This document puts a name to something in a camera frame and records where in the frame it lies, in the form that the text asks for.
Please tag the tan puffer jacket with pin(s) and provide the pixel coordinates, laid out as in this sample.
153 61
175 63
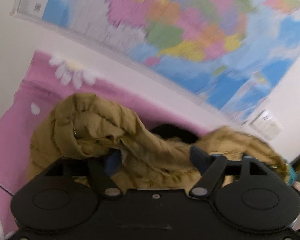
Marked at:
85 126

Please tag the colourful wall map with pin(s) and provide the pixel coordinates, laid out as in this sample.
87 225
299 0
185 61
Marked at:
229 53

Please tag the pink floral bed sheet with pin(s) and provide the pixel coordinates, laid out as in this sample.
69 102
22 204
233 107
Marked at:
39 91

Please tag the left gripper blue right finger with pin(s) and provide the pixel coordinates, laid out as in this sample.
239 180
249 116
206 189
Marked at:
211 169

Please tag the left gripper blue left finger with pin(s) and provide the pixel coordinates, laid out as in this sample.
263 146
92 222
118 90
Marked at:
101 170

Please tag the white wall socket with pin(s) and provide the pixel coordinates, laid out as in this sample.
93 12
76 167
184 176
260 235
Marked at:
266 125

